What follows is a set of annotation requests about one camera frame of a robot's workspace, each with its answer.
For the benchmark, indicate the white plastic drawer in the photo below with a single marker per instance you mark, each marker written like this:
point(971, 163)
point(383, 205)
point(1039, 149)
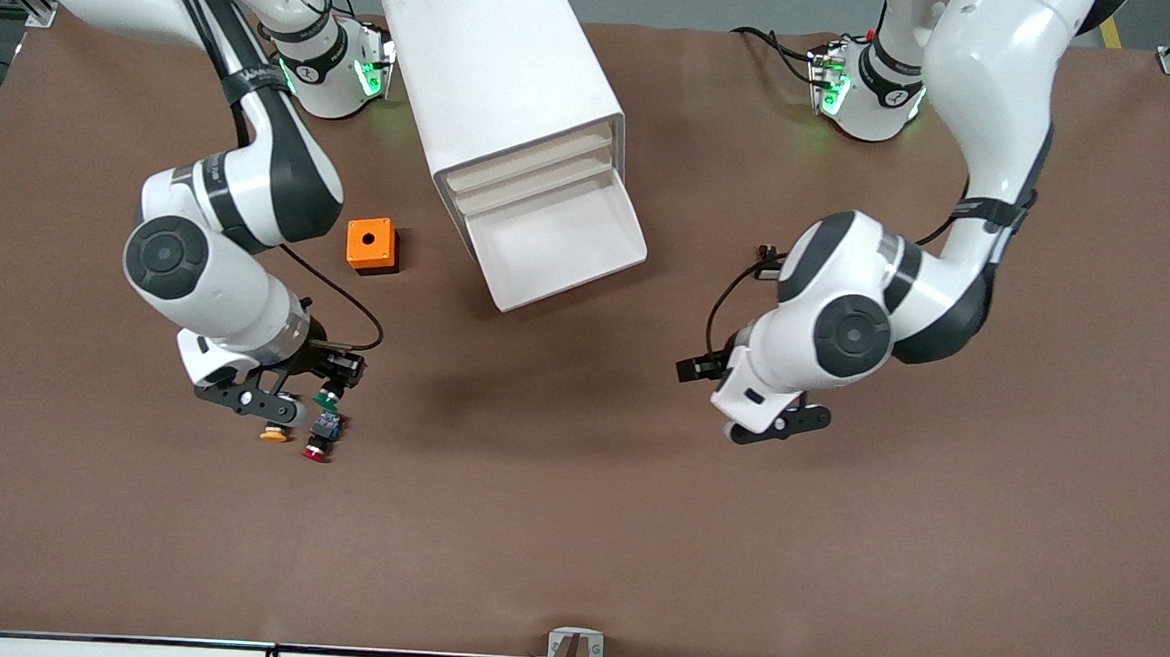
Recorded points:
point(559, 247)
point(529, 159)
point(553, 179)

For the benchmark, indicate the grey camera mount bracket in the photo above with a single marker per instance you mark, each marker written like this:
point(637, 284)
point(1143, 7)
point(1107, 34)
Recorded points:
point(559, 640)

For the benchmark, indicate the orange button enclosure box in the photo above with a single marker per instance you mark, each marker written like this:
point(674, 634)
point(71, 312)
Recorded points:
point(369, 242)

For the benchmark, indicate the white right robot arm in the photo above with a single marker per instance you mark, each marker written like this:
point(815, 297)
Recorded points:
point(207, 279)

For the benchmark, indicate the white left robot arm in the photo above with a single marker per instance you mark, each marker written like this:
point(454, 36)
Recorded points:
point(989, 79)

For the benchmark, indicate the green push button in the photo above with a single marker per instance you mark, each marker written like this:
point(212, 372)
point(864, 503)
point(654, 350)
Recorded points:
point(327, 396)

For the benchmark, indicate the black white rectangular switch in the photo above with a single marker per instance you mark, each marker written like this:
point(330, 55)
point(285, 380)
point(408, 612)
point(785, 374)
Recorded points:
point(766, 269)

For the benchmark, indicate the white drawer cabinet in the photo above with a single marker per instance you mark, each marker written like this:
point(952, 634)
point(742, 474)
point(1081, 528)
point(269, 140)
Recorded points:
point(489, 53)

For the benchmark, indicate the yellow push button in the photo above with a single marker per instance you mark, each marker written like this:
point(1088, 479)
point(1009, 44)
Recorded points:
point(275, 435)

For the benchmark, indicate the red push button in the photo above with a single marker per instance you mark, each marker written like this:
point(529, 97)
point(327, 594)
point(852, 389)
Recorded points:
point(322, 440)

